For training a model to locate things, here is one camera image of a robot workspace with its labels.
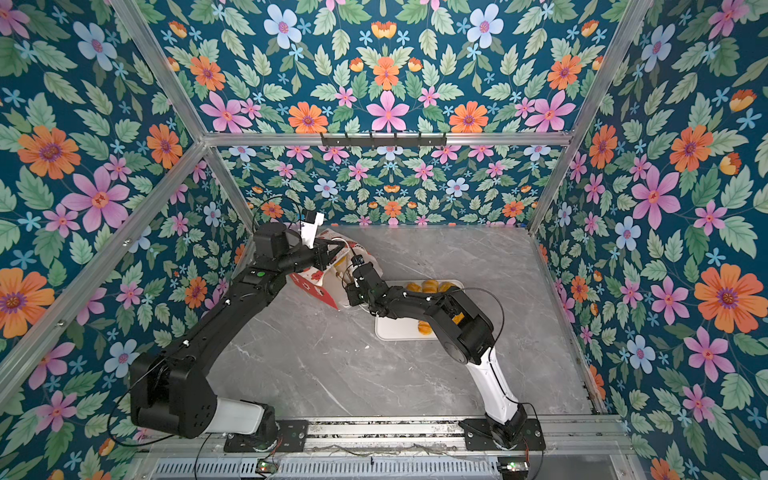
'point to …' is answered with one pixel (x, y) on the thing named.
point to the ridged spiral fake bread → (429, 286)
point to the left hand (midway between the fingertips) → (345, 236)
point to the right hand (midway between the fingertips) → (350, 283)
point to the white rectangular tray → (402, 328)
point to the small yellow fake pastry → (458, 318)
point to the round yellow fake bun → (424, 327)
